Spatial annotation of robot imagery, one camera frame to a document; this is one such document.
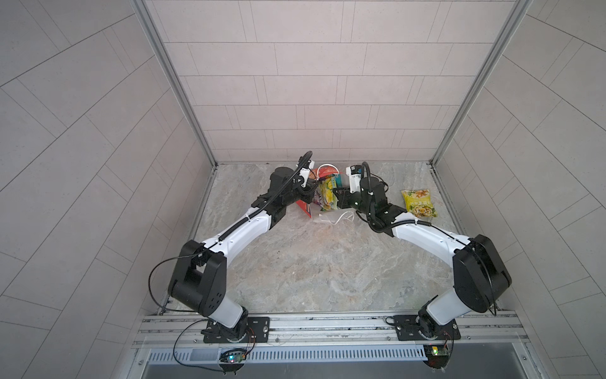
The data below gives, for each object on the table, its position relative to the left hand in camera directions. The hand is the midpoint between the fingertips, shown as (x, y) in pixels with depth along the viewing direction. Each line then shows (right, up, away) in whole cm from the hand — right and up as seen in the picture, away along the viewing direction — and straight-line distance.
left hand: (321, 179), depth 83 cm
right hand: (+4, -4, +1) cm, 6 cm away
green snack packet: (+2, -7, +2) cm, 7 cm away
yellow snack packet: (+41, -10, +14) cm, 45 cm away
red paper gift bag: (+1, +3, +1) cm, 3 cm away
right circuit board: (+34, -51, -15) cm, 63 cm away
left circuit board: (-25, -49, -18) cm, 58 cm away
